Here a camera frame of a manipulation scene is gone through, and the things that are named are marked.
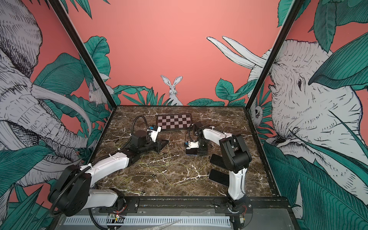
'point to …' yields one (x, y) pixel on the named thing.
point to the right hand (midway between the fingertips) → (202, 146)
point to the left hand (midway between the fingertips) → (169, 139)
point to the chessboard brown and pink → (174, 121)
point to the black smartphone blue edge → (192, 152)
